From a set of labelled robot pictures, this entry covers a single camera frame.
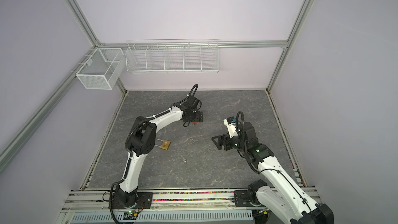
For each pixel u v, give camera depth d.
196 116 0.91
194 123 1.03
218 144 0.68
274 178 0.47
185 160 0.86
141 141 0.57
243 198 0.74
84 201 0.75
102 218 0.71
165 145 0.91
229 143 0.68
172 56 0.99
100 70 1.00
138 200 0.73
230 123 0.69
